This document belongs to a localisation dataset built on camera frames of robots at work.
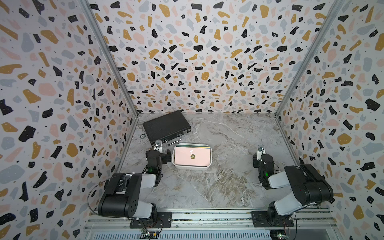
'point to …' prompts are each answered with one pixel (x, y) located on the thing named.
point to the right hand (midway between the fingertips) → (262, 153)
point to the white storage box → (191, 167)
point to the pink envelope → (192, 156)
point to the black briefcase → (168, 128)
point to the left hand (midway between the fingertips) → (160, 149)
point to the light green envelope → (192, 145)
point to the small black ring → (142, 135)
